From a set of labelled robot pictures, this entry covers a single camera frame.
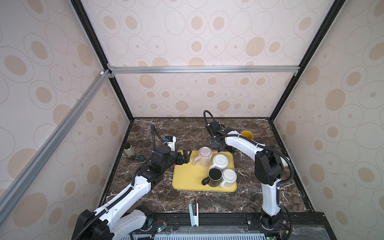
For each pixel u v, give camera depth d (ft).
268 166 1.71
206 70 3.02
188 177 2.88
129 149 3.03
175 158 2.25
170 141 2.26
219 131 2.28
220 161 2.85
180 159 2.26
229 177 2.68
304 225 2.44
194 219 2.39
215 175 2.61
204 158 2.87
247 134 3.15
